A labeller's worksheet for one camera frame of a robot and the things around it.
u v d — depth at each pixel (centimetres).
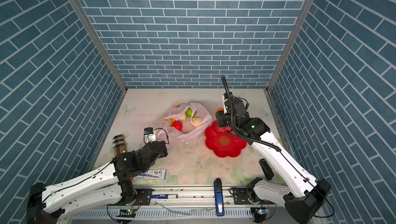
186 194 76
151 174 79
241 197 73
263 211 71
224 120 64
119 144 89
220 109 72
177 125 93
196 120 97
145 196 74
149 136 65
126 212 72
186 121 102
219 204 68
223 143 93
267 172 79
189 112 99
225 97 65
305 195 38
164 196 74
